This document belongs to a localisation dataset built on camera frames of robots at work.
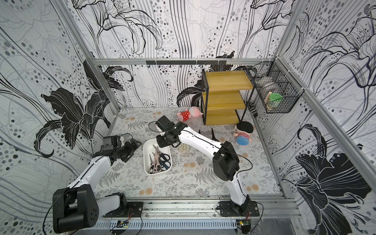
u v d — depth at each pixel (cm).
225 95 104
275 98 78
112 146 67
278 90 80
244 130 96
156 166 86
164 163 88
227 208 73
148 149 95
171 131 60
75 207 44
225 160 49
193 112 107
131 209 73
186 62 92
